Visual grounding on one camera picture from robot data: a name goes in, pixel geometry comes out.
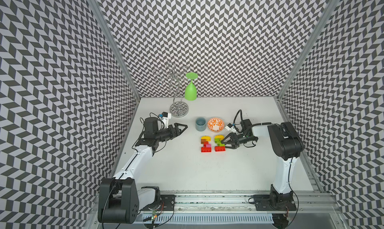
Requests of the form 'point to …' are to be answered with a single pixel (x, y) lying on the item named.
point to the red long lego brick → (206, 149)
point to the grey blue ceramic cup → (200, 124)
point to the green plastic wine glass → (190, 92)
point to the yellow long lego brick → (221, 137)
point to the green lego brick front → (217, 140)
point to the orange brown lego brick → (202, 141)
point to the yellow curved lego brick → (207, 138)
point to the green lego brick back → (221, 145)
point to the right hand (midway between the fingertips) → (224, 146)
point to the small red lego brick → (220, 148)
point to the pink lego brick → (208, 145)
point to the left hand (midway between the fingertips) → (184, 129)
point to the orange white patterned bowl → (215, 124)
